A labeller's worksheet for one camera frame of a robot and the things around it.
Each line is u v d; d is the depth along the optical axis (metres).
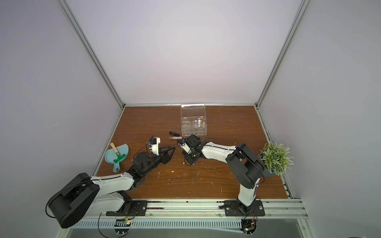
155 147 0.73
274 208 0.74
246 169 0.47
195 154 0.66
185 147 0.83
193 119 1.02
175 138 1.00
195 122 1.01
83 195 0.43
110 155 0.93
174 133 1.00
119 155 0.91
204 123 1.02
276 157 0.73
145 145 0.73
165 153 0.74
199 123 1.03
